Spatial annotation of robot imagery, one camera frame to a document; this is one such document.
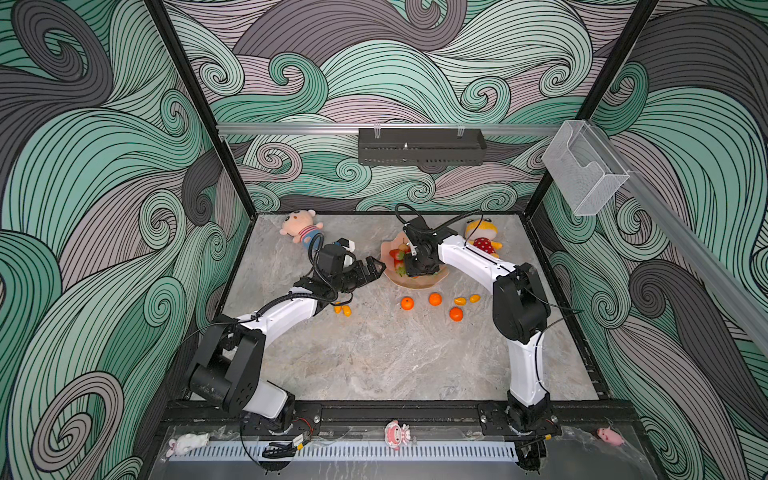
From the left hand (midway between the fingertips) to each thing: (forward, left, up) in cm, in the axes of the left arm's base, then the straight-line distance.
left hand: (378, 268), depth 86 cm
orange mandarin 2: (-2, -19, -14) cm, 24 cm away
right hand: (+5, -12, -8) cm, 15 cm away
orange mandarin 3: (-8, -25, -13) cm, 29 cm away
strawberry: (+10, -6, -11) cm, 17 cm away
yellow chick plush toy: (+22, -37, -9) cm, 44 cm away
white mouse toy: (-42, +44, -12) cm, 62 cm away
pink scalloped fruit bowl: (+4, -16, -12) cm, 20 cm away
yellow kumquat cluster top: (-6, +13, -14) cm, 20 cm away
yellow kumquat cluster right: (-6, +9, -14) cm, 18 cm away
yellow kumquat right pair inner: (-3, -27, -14) cm, 31 cm away
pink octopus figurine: (-39, -5, -11) cm, 41 cm away
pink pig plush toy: (+24, +29, -8) cm, 38 cm away
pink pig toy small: (-39, -56, -11) cm, 69 cm away
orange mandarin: (-4, -10, -13) cm, 17 cm away
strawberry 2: (+13, -6, -10) cm, 17 cm away
